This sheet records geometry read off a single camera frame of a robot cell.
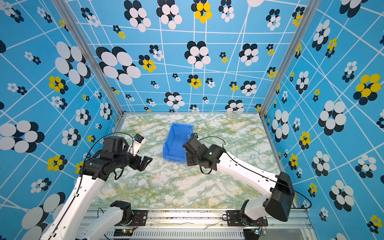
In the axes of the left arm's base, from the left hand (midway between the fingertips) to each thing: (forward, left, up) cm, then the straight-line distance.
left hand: (144, 153), depth 74 cm
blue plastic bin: (+26, -12, -21) cm, 36 cm away
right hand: (0, -23, -4) cm, 24 cm away
